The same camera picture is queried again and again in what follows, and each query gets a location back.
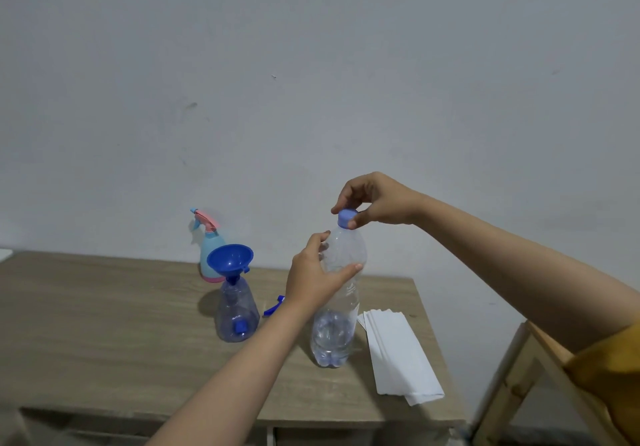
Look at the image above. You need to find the person's left hand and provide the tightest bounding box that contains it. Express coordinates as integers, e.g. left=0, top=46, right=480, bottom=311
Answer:
left=285, top=231, right=365, bottom=314

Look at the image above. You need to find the person's right hand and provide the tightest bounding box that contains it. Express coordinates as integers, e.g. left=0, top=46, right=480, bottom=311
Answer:
left=330, top=171, right=426, bottom=231

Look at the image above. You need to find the clear plastic water bottle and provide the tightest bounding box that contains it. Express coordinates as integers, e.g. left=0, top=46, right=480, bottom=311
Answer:
left=309, top=222, right=369, bottom=369

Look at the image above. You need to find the transparent blue spray bottle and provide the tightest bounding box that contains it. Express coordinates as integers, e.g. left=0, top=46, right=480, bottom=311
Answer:
left=215, top=275, right=261, bottom=343

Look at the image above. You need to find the blue plastic funnel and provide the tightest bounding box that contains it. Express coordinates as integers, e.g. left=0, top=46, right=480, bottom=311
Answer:
left=206, top=244, right=255, bottom=287

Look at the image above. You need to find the light blue pink spray bottle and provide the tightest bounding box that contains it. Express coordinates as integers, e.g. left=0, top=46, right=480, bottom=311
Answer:
left=199, top=230, right=227, bottom=284

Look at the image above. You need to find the pink spray head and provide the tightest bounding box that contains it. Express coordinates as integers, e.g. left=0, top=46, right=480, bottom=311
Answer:
left=189, top=208, right=221, bottom=235

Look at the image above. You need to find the stack of white paper towels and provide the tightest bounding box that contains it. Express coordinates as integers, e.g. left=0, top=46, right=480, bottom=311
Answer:
left=356, top=309, right=446, bottom=407

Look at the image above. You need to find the person's right forearm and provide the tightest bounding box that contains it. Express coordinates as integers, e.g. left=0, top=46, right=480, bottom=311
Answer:
left=415, top=195, right=640, bottom=354

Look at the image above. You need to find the person's left forearm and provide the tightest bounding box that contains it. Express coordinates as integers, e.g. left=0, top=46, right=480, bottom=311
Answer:
left=145, top=300, right=316, bottom=446

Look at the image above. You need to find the person's yellow right sleeve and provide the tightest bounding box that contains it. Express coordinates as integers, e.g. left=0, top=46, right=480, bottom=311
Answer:
left=565, top=323, right=640, bottom=446

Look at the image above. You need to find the wooden chair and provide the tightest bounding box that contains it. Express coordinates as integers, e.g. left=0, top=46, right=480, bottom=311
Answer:
left=469, top=320, right=631, bottom=446

